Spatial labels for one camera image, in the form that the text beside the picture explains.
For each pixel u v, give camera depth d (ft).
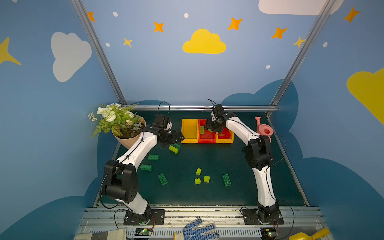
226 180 2.82
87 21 2.40
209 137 3.48
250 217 2.45
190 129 3.53
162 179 2.81
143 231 2.32
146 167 2.97
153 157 3.13
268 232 2.35
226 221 2.42
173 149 3.22
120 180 1.43
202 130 3.52
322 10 2.36
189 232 2.30
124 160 1.52
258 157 1.95
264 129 3.23
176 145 3.23
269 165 2.02
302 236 2.25
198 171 2.89
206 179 2.83
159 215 2.46
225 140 3.32
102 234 2.27
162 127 2.23
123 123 2.78
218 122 2.51
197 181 2.77
